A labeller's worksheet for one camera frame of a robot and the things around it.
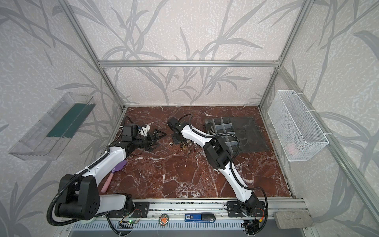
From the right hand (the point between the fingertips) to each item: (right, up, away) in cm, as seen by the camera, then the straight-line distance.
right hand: (178, 138), depth 100 cm
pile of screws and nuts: (+10, -7, -4) cm, 13 cm away
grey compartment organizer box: (+31, +8, +2) cm, 32 cm away
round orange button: (-3, -35, -29) cm, 46 cm away
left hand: (-6, +2, -17) cm, 18 cm away
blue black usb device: (+18, -33, -32) cm, 49 cm away
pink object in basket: (+61, -2, -28) cm, 67 cm away
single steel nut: (-5, -3, -3) cm, 6 cm away
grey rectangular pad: (+59, -34, -32) cm, 75 cm away
